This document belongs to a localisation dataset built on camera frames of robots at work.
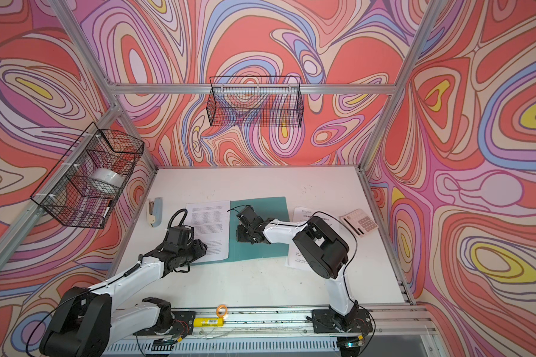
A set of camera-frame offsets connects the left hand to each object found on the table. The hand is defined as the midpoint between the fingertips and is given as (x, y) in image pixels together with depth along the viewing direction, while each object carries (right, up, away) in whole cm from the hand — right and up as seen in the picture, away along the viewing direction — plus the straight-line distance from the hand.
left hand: (206, 247), depth 90 cm
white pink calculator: (+65, +9, +6) cm, 66 cm away
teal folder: (+28, +14, +12) cm, 34 cm away
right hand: (+14, +2, +5) cm, 15 cm away
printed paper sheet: (0, +9, +9) cm, 13 cm away
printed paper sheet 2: (+37, -4, -2) cm, 37 cm away
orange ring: (+8, -18, -14) cm, 25 cm away
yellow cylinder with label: (+6, -20, -18) cm, 27 cm away
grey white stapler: (-26, +14, +9) cm, 31 cm away
